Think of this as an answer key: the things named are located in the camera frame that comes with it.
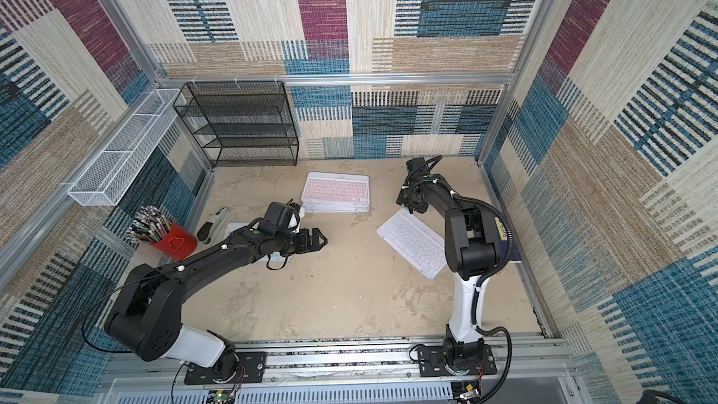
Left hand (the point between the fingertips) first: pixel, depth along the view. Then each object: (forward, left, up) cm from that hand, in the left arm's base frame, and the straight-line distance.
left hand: (317, 242), depth 88 cm
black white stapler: (+8, +38, -5) cm, 39 cm away
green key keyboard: (+12, +32, -8) cm, 36 cm away
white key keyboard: (+4, -32, -8) cm, 33 cm away
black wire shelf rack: (+46, +32, +11) cm, 57 cm away
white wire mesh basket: (+9, +50, +26) cm, 57 cm away
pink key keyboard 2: (+21, -3, -8) cm, 22 cm away
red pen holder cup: (+1, +43, 0) cm, 43 cm away
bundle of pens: (+1, +47, +9) cm, 48 cm away
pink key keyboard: (+24, -4, -6) cm, 25 cm away
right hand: (+16, -31, -3) cm, 35 cm away
